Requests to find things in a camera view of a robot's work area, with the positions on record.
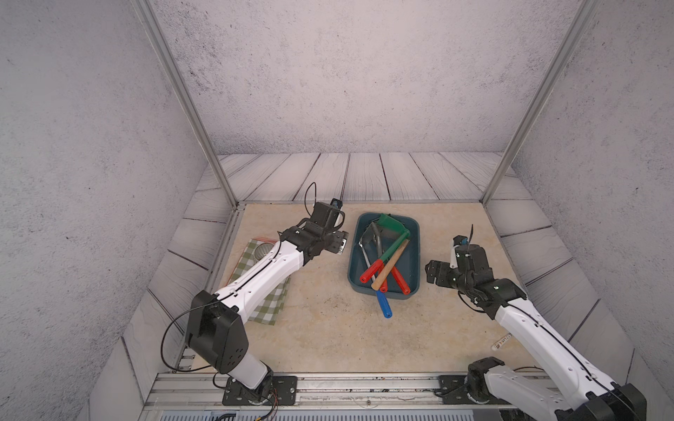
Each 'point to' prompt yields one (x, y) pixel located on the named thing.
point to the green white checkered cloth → (269, 311)
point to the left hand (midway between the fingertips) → (338, 233)
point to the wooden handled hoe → (376, 284)
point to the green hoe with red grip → (390, 224)
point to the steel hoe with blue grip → (368, 235)
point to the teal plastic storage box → (407, 264)
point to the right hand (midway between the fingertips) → (441, 267)
